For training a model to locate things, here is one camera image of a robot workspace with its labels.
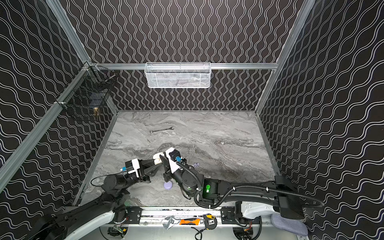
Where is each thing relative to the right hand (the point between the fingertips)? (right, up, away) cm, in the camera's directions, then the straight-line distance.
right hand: (163, 155), depth 63 cm
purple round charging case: (-1, -20, +20) cm, 29 cm away
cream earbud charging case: (-2, -1, -1) cm, 3 cm away
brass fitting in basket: (-41, +21, +19) cm, 50 cm away
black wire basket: (-53, +35, +31) cm, 71 cm away
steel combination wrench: (-3, +11, +47) cm, 48 cm away
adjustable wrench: (+2, -34, +10) cm, 35 cm away
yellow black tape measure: (+21, -33, +8) cm, 39 cm away
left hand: (0, -3, -1) cm, 3 cm away
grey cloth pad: (+61, -34, +7) cm, 71 cm away
